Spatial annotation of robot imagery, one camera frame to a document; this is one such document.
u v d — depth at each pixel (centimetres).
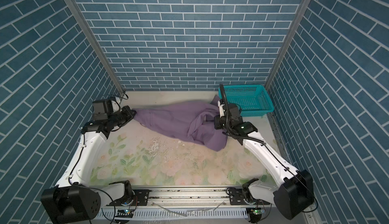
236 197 74
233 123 59
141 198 73
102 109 57
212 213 71
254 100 116
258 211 72
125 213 72
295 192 39
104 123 54
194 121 86
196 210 71
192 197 75
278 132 104
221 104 71
